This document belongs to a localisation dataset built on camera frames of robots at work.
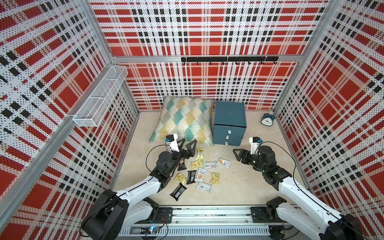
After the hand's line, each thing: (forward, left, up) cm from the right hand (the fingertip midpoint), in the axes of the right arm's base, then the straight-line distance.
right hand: (238, 151), depth 81 cm
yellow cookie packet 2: (-11, +32, -12) cm, 36 cm away
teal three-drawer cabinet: (+14, +4, +8) cm, 16 cm away
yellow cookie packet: (-1, +23, -13) cm, 26 cm away
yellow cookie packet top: (+4, +22, -12) cm, 25 cm away
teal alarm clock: (+31, -28, -10) cm, 43 cm away
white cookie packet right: (-1, +6, -13) cm, 14 cm away
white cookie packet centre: (-2, +15, -13) cm, 20 cm away
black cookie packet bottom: (-18, +34, -12) cm, 40 cm away
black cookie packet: (-3, +33, -12) cm, 35 cm away
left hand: (+4, +25, +6) cm, 26 cm away
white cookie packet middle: (-9, +21, -13) cm, 26 cm away
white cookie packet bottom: (-15, +19, -13) cm, 27 cm away
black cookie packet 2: (-11, +27, -12) cm, 31 cm away
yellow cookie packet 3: (-10, +13, -12) cm, 20 cm away
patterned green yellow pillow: (+23, +28, +2) cm, 36 cm away
